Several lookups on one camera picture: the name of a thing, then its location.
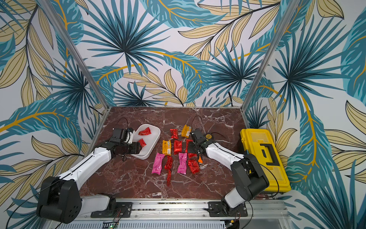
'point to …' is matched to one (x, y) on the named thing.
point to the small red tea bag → (169, 161)
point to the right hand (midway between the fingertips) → (190, 147)
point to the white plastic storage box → (151, 140)
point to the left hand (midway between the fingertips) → (136, 149)
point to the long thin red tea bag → (168, 176)
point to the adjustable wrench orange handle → (200, 160)
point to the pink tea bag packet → (182, 168)
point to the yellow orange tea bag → (167, 147)
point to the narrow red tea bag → (192, 157)
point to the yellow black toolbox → (259, 142)
